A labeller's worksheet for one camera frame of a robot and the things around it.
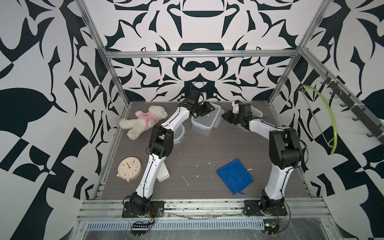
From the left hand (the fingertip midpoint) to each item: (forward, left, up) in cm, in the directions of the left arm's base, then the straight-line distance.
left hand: (213, 108), depth 99 cm
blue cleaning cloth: (-39, -9, -13) cm, 43 cm away
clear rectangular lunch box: (-11, +7, -3) cm, 13 cm away
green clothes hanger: (-36, -47, +15) cm, 61 cm away
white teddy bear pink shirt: (-5, +44, -4) cm, 45 cm away
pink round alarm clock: (-34, +50, -11) cm, 61 cm away
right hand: (-3, -5, -1) cm, 6 cm away
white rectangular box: (-38, +30, -10) cm, 50 cm away
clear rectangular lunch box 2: (+1, -31, -6) cm, 32 cm away
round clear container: (-16, +22, -6) cm, 28 cm away
